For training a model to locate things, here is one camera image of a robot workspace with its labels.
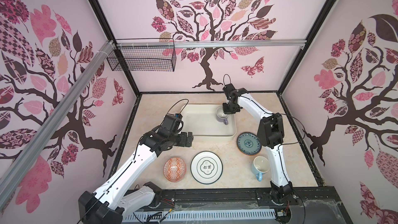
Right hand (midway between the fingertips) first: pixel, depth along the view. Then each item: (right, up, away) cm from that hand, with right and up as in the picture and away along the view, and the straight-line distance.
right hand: (228, 109), depth 100 cm
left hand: (-26, -15, -23) cm, 38 cm away
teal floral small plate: (+11, -20, -9) cm, 25 cm away
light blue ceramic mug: (+15, -31, -17) cm, 38 cm away
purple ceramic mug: (-4, -4, +3) cm, 7 cm away
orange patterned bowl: (-32, -31, -20) cm, 49 cm away
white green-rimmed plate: (-15, -32, -16) cm, 39 cm away
